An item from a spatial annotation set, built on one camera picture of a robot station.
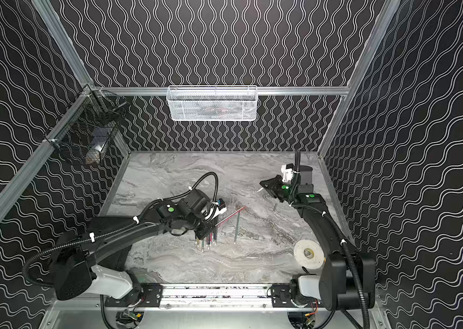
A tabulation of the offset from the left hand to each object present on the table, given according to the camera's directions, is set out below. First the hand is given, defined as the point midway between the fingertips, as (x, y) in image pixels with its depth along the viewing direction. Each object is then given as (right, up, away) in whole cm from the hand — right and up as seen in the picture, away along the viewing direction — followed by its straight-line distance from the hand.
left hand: (214, 224), depth 78 cm
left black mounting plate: (-23, -25, -3) cm, 34 cm away
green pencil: (+9, -5, +15) cm, 18 cm away
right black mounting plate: (+24, -25, -4) cm, 35 cm away
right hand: (+18, +16, +5) cm, 25 cm away
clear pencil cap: (+19, +14, +3) cm, 23 cm away
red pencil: (+5, +2, +2) cm, 6 cm away
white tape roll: (+38, -14, +7) cm, 41 cm away
